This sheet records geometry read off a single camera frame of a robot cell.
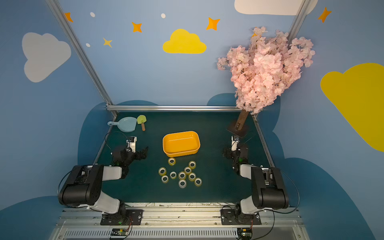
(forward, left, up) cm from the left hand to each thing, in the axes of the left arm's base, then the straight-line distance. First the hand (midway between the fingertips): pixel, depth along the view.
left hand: (140, 144), depth 94 cm
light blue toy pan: (+23, +19, -8) cm, 31 cm away
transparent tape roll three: (-10, -34, -7) cm, 36 cm away
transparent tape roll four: (-14, -31, -6) cm, 35 cm away
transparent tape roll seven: (-17, -23, -6) cm, 29 cm away
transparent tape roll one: (-21, -38, -6) cm, 44 cm away
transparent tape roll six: (-15, -15, -7) cm, 22 cm away
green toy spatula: (+29, +9, -8) cm, 31 cm away
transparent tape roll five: (-8, -21, -6) cm, 23 cm away
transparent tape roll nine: (-22, -29, -7) cm, 37 cm away
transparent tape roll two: (-18, -34, -7) cm, 39 cm away
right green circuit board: (-45, -61, -9) cm, 76 cm away
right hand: (+2, -61, -1) cm, 61 cm away
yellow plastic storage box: (+5, -26, -6) cm, 27 cm away
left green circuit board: (-46, +1, -8) cm, 46 cm away
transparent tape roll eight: (-20, -18, -6) cm, 28 cm away
